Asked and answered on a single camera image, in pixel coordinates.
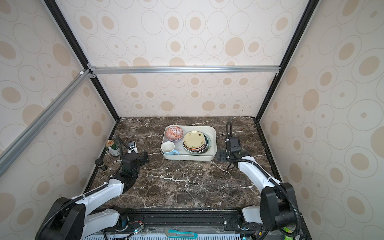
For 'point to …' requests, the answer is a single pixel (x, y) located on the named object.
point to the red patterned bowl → (174, 133)
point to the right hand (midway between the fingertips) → (227, 153)
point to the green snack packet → (286, 237)
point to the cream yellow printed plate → (194, 139)
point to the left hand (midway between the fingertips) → (140, 148)
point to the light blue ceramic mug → (167, 148)
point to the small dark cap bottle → (100, 163)
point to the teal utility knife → (175, 233)
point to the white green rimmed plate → (209, 144)
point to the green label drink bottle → (113, 149)
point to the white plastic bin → (209, 155)
